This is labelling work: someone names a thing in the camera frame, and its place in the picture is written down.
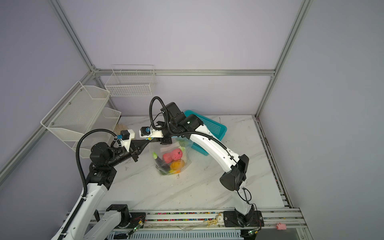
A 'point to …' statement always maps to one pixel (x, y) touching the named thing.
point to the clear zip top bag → (183, 144)
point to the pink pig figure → (281, 226)
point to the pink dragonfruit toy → (175, 155)
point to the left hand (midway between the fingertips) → (148, 141)
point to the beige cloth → (119, 127)
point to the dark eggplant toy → (163, 168)
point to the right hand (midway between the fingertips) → (149, 134)
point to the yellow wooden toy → (211, 222)
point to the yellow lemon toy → (176, 165)
